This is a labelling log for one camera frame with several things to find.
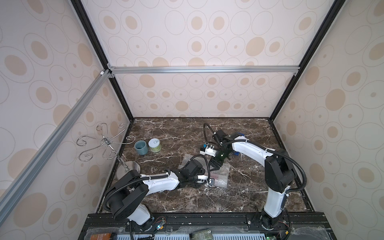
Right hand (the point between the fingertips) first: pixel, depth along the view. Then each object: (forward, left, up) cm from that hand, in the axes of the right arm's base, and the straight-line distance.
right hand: (216, 163), depth 88 cm
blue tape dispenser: (-1, -6, +27) cm, 28 cm away
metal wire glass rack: (-7, +58, +27) cm, 64 cm away
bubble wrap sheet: (-6, -3, -2) cm, 7 cm away
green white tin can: (+12, +40, 0) cm, 41 cm away
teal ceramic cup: (+9, +48, +1) cm, 48 cm away
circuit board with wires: (-31, +27, -4) cm, 41 cm away
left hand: (-6, +6, -3) cm, 9 cm away
